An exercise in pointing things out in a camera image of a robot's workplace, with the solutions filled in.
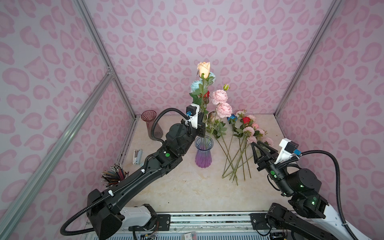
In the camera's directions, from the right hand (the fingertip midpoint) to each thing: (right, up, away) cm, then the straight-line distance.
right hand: (254, 143), depth 57 cm
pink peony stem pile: (+5, -6, +46) cm, 47 cm away
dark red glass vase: (-52, +13, +38) cm, 66 cm away
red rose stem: (+13, +11, +50) cm, 53 cm away
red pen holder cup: (-61, -17, +16) cm, 66 cm away
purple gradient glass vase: (-18, -4, +25) cm, 31 cm away
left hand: (-19, +13, +6) cm, 24 cm away
